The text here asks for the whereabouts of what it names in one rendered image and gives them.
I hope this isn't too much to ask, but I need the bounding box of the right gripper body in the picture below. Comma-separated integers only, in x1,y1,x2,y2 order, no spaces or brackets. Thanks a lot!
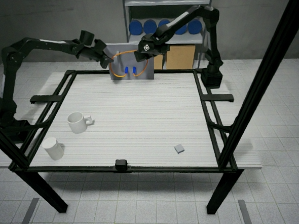
134,50,167,63

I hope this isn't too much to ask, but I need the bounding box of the white mug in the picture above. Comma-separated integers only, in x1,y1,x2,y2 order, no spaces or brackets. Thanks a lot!
67,111,92,134

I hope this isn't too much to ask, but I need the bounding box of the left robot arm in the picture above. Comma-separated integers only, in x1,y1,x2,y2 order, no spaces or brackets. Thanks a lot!
0,30,106,127

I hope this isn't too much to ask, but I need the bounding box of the white cylinder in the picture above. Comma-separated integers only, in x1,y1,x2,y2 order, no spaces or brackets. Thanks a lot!
42,137,64,161

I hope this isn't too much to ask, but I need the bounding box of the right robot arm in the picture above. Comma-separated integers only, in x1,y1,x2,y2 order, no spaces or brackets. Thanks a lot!
138,5,223,75

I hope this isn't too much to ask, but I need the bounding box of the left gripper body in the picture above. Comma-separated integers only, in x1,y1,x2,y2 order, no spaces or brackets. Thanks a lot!
88,47,110,69

